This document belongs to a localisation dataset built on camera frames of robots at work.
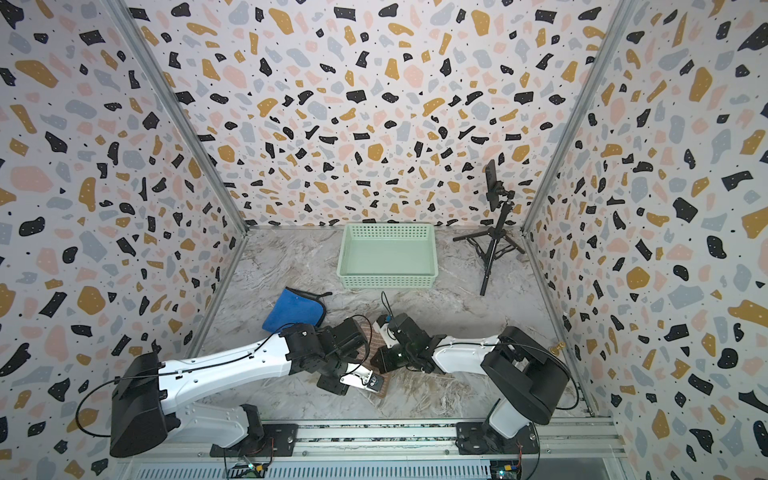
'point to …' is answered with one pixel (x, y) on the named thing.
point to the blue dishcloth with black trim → (295, 307)
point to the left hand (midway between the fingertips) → (358, 372)
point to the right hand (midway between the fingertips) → (372, 362)
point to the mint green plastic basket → (387, 255)
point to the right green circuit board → (506, 469)
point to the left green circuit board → (247, 470)
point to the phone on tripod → (492, 184)
